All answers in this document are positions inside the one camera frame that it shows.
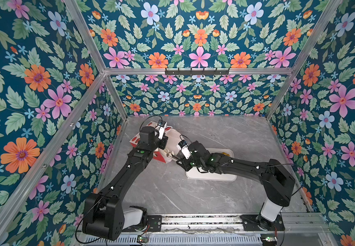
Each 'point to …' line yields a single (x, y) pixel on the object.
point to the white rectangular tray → (197, 175)
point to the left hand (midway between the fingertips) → (165, 129)
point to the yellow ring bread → (225, 154)
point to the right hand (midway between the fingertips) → (178, 159)
